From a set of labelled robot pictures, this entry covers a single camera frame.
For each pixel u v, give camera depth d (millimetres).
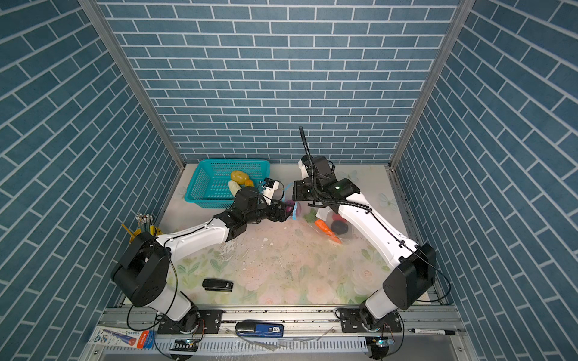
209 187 1111
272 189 764
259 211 728
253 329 680
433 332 721
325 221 952
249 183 1081
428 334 722
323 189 577
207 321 736
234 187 1062
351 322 736
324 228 940
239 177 1083
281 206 750
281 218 752
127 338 695
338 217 953
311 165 568
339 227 903
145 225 806
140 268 465
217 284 790
